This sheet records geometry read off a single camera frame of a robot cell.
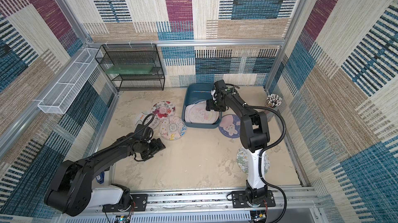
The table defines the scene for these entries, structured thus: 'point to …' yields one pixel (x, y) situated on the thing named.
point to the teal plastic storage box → (198, 92)
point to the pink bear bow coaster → (196, 113)
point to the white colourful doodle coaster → (172, 129)
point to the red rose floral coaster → (163, 110)
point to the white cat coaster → (140, 117)
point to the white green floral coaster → (242, 160)
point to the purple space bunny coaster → (229, 126)
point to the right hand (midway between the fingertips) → (213, 110)
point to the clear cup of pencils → (273, 101)
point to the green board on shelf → (126, 69)
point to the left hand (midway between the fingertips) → (161, 150)
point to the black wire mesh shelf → (112, 54)
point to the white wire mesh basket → (56, 99)
